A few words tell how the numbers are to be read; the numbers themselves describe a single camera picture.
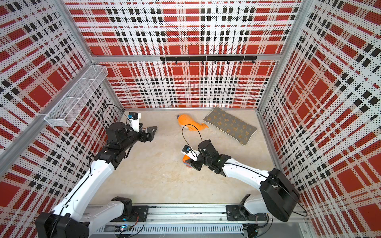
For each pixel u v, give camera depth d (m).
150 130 0.68
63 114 0.69
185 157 0.80
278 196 0.42
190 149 0.69
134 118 0.64
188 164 0.84
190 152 0.68
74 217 0.39
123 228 0.69
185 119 1.05
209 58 0.88
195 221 0.72
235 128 1.02
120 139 0.58
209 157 0.63
